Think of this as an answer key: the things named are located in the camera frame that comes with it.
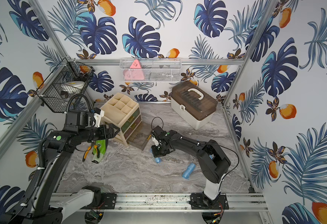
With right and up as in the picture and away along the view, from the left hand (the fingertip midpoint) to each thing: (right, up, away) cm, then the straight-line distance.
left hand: (112, 127), depth 68 cm
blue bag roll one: (+22, -20, +14) cm, 33 cm away
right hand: (+20, -19, +18) cm, 33 cm away
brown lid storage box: (+46, +13, +23) cm, 53 cm away
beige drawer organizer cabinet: (+1, +8, +15) cm, 17 cm away
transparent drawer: (+5, -1, +23) cm, 24 cm away
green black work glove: (-16, -16, +24) cm, 33 cm away
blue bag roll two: (+40, -27, +15) cm, 51 cm away
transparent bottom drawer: (+8, -9, +32) cm, 34 cm away
